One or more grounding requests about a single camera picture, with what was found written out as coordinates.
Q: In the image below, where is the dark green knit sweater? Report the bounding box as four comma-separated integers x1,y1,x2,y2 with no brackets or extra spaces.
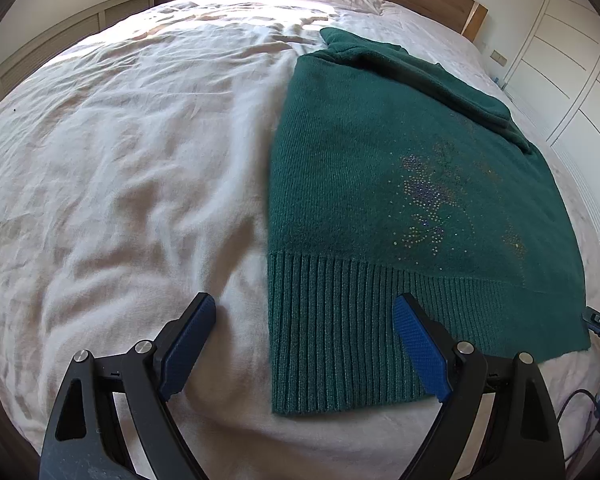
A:
268,27,590,416

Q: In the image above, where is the white louvered wardrobe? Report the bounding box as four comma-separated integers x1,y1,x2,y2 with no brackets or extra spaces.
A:
503,0,600,240

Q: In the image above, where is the white bed sheet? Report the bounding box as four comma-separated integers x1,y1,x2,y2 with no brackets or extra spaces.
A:
0,0,600,479

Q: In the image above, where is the low white radiator cabinet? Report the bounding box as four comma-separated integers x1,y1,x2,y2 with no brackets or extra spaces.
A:
0,0,171,102

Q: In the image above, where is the black cable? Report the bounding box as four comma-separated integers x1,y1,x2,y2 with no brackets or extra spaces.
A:
552,388,600,466

